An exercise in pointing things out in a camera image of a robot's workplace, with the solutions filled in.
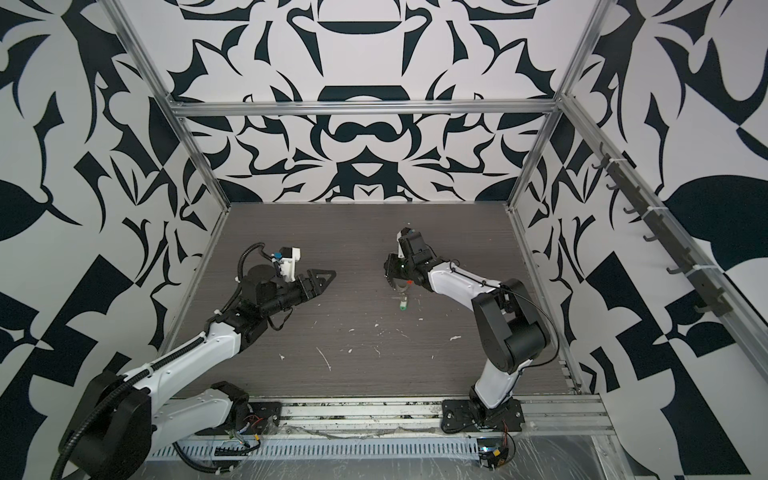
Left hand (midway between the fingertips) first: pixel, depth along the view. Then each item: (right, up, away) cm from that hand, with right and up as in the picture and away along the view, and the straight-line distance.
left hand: (332, 271), depth 78 cm
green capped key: (+19, -12, +15) cm, 28 cm away
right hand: (+14, +1, +14) cm, 20 cm away
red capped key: (+21, -5, +16) cm, 27 cm away
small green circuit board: (+39, -41, -8) cm, 57 cm away
